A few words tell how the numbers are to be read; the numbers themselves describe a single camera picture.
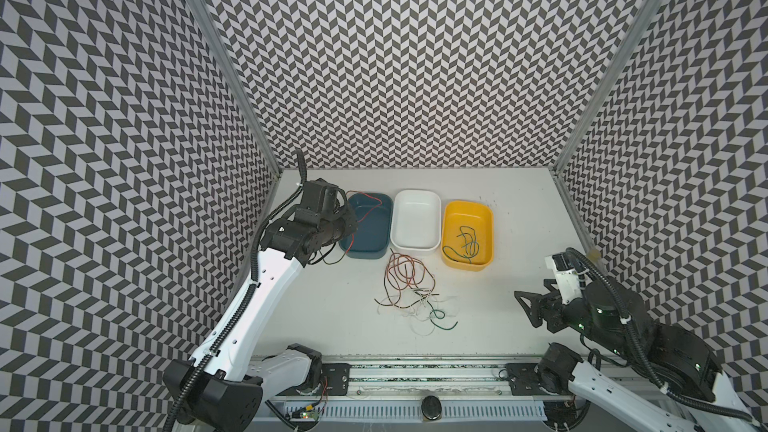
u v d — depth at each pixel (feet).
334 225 1.96
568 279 1.80
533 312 1.86
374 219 3.07
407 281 2.93
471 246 3.07
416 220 3.32
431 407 2.07
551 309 1.74
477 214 3.54
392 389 2.36
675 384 1.28
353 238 3.09
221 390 1.16
